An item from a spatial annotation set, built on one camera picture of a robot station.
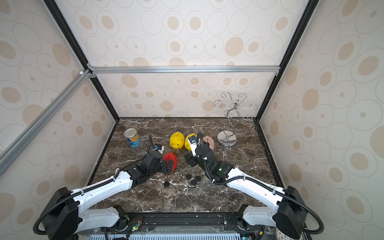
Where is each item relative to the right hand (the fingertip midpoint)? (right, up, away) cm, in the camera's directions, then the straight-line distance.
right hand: (195, 147), depth 78 cm
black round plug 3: (+1, -20, +12) cm, 23 cm away
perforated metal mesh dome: (+40, -41, -8) cm, 57 cm away
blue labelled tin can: (-41, +6, +19) cm, 46 cm away
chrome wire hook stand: (+23, +4, +28) cm, 36 cm away
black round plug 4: (-17, -23, +10) cm, 30 cm away
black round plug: (-4, -19, +12) cm, 23 cm away
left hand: (-14, -8, +6) cm, 17 cm away
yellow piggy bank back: (-12, +3, +17) cm, 21 cm away
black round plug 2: (-1, -22, +10) cm, 24 cm away
